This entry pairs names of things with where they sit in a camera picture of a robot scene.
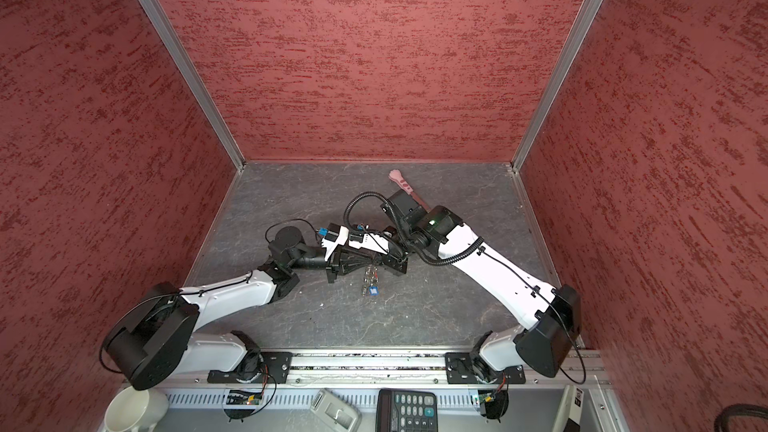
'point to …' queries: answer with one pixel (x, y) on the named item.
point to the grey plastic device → (335, 413)
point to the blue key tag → (374, 290)
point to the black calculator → (407, 410)
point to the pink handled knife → (397, 176)
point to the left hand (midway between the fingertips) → (371, 264)
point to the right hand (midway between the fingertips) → (378, 265)
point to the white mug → (136, 410)
